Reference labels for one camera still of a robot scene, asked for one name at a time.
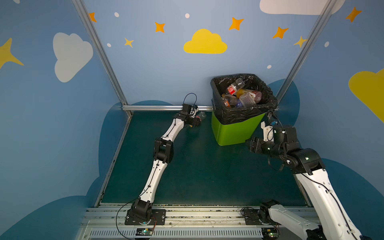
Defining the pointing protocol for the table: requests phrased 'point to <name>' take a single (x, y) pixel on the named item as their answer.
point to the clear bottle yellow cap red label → (238, 84)
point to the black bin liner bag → (226, 115)
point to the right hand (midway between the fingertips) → (252, 140)
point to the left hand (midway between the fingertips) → (196, 119)
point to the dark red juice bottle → (258, 96)
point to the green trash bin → (236, 132)
